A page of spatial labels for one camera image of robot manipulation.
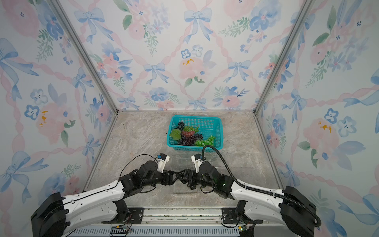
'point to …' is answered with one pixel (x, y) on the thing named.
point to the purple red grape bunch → (188, 138)
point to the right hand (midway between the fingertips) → (175, 169)
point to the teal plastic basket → (207, 126)
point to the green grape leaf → (176, 134)
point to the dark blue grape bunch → (180, 125)
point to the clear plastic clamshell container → (179, 162)
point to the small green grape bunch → (191, 128)
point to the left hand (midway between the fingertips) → (178, 174)
